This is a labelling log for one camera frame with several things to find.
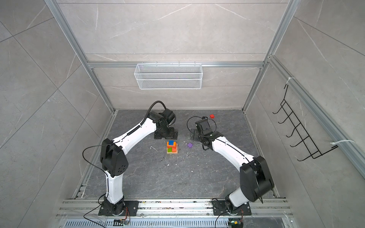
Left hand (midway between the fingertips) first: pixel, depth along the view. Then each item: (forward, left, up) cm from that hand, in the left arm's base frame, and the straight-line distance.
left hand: (171, 134), depth 87 cm
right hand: (+1, -17, -1) cm, 17 cm away
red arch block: (-4, -1, -12) cm, 13 cm away
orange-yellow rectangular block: (-4, -1, -8) cm, 8 cm away
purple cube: (0, -12, -13) cm, 18 cm away
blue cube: (-1, +1, -8) cm, 8 cm away
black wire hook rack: (-25, -62, +20) cm, 70 cm away
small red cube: (+24, -32, -12) cm, 42 cm away
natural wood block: (-6, 0, -13) cm, 14 cm away
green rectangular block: (-5, +2, -12) cm, 13 cm away
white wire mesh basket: (+40, +2, +16) cm, 43 cm away
